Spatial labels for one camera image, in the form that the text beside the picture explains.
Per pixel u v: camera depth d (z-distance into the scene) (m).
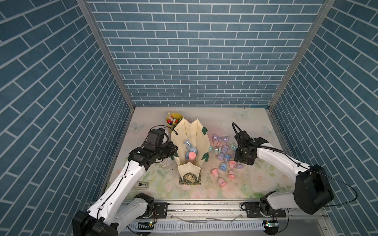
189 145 0.94
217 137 1.00
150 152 0.54
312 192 0.43
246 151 0.63
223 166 0.86
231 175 0.83
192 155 0.83
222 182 0.80
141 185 0.79
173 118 0.97
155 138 0.57
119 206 0.44
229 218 0.73
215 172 0.85
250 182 0.84
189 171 0.78
